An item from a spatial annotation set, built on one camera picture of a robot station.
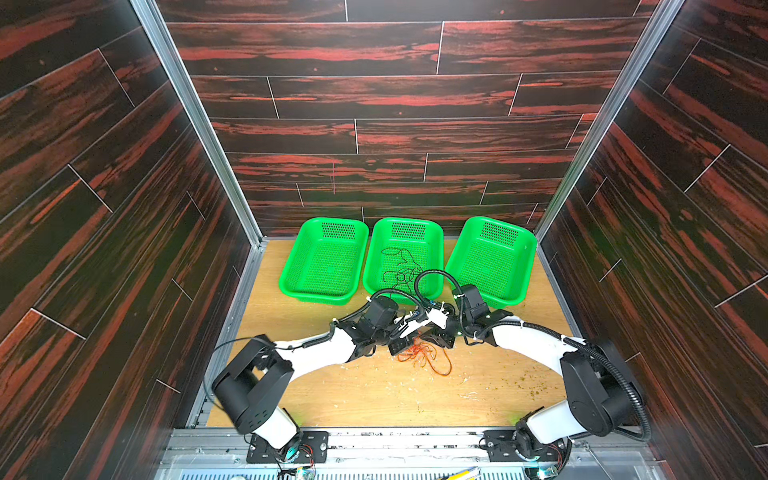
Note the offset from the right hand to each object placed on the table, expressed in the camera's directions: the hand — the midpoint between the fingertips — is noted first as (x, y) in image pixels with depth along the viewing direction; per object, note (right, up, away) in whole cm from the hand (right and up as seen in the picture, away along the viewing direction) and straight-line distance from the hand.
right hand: (430, 324), depth 90 cm
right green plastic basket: (+29, +21, +24) cm, 44 cm away
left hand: (-5, -1, -5) cm, 7 cm away
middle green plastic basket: (+2, +29, +27) cm, 39 cm away
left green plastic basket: (-38, +21, +25) cm, 50 cm away
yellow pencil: (+5, -32, -20) cm, 38 cm away
